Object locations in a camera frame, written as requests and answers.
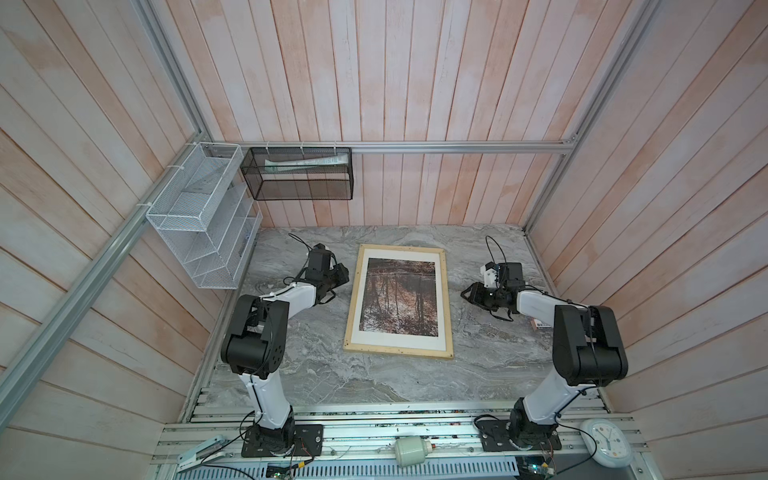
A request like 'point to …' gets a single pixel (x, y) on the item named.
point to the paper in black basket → (272, 165)
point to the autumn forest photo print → (400, 297)
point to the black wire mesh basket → (299, 173)
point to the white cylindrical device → (412, 451)
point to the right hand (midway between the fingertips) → (466, 293)
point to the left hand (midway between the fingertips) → (346, 275)
